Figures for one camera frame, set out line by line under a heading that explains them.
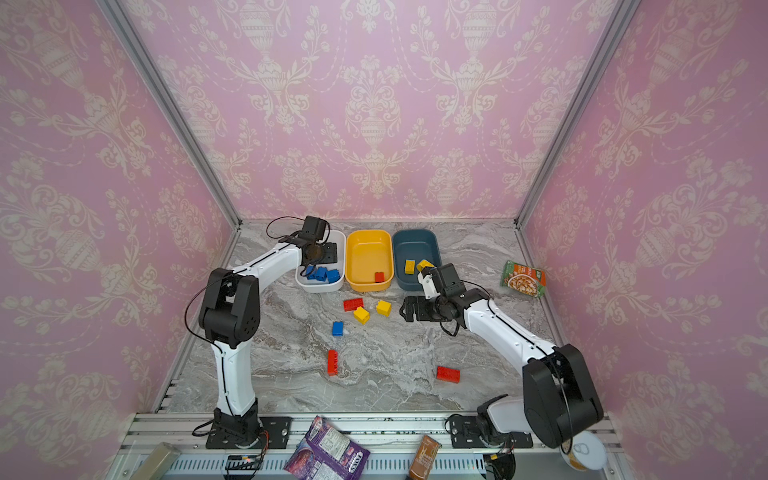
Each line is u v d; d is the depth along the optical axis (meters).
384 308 0.94
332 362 0.84
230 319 0.55
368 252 1.09
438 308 0.64
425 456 0.67
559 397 0.41
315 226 0.81
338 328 0.92
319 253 0.85
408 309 0.77
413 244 1.09
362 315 0.93
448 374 0.83
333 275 1.04
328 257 0.92
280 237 0.77
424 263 1.05
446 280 0.68
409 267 1.06
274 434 0.74
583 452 0.67
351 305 0.96
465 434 0.73
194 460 0.71
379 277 1.05
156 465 0.67
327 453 0.70
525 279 1.02
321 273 1.07
